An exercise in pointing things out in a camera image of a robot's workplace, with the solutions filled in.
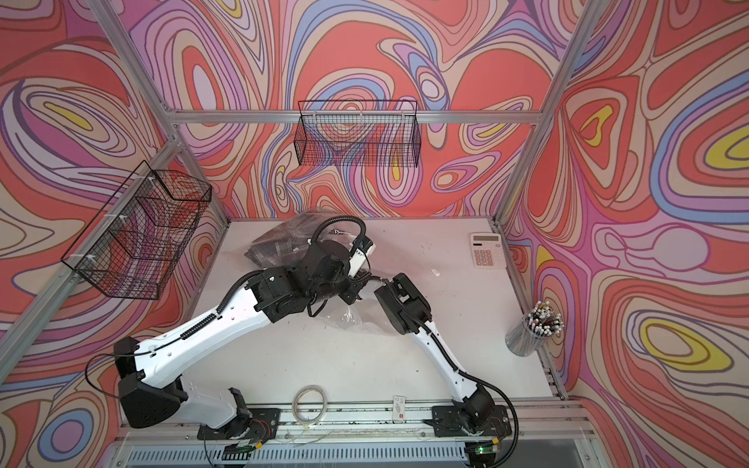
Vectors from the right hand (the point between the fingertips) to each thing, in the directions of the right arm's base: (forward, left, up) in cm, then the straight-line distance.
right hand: (309, 260), depth 104 cm
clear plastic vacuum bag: (-32, -19, +17) cm, 41 cm away
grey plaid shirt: (+6, +10, +3) cm, 12 cm away
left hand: (-24, -23, +25) cm, 42 cm away
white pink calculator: (+3, -66, -2) cm, 67 cm away
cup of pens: (-34, -65, +11) cm, 74 cm away
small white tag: (-48, -29, -3) cm, 56 cm away
